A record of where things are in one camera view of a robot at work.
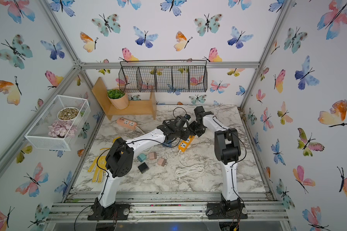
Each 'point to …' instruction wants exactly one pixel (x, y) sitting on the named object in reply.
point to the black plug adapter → (143, 167)
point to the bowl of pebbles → (68, 114)
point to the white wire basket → (38, 136)
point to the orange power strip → (184, 144)
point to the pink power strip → (126, 122)
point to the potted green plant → (118, 98)
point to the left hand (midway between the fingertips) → (190, 131)
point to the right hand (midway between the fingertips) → (190, 133)
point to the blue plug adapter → (168, 144)
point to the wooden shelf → (140, 107)
